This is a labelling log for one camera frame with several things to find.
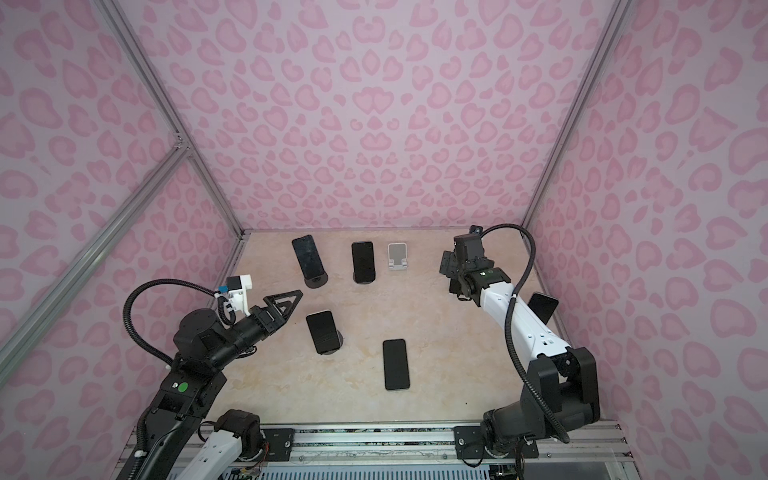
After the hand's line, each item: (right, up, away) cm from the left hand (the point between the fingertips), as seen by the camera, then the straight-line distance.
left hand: (298, 296), depth 65 cm
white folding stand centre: (+22, +9, +42) cm, 48 cm away
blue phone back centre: (+10, +7, +35) cm, 37 cm away
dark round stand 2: (+4, -17, +27) cm, 33 cm away
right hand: (+41, +8, +21) cm, 46 cm away
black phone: (+21, -23, +21) cm, 38 cm away
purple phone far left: (-7, +9, +33) cm, 35 cm away
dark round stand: (-6, 0, +39) cm, 40 cm away
